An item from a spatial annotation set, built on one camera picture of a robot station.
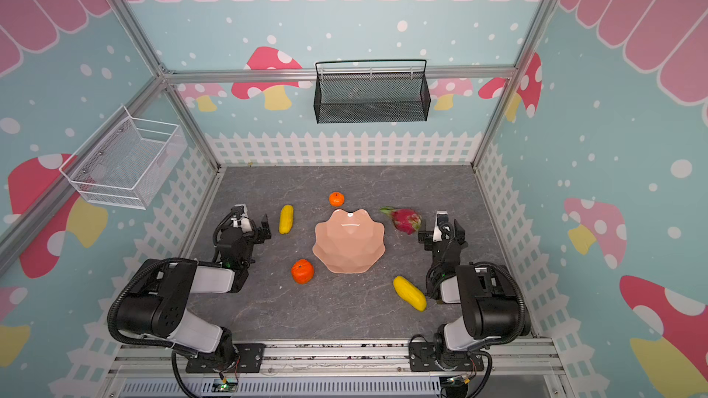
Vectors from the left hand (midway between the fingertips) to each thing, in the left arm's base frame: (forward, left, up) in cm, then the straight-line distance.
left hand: (253, 220), depth 93 cm
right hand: (0, -63, +3) cm, 63 cm away
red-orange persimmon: (-16, -19, -4) cm, 25 cm away
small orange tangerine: (+14, -27, -6) cm, 31 cm away
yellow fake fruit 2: (-21, -51, -5) cm, 56 cm away
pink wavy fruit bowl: (-3, -33, -9) cm, 34 cm away
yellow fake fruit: (+4, -9, -5) cm, 11 cm away
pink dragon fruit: (+1, -52, -1) cm, 52 cm away
